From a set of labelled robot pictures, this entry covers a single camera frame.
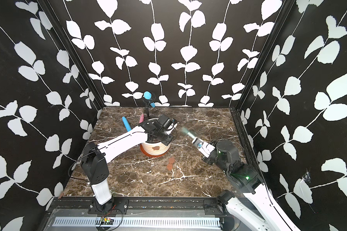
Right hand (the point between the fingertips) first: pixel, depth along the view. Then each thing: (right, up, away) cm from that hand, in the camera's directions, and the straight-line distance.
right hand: (201, 139), depth 68 cm
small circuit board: (-47, -41, +3) cm, 63 cm away
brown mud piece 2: (-16, -20, +21) cm, 33 cm away
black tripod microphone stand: (-32, +17, +28) cm, 46 cm away
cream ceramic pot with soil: (-24, -8, +15) cm, 29 cm away
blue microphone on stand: (-31, +26, +25) cm, 48 cm away
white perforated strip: (-58, -41, +2) cm, 71 cm away
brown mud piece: (-15, -17, +23) cm, 32 cm away
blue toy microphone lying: (-48, +4, +36) cm, 61 cm away
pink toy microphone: (-40, +10, +42) cm, 59 cm away
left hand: (-16, 0, +17) cm, 23 cm away
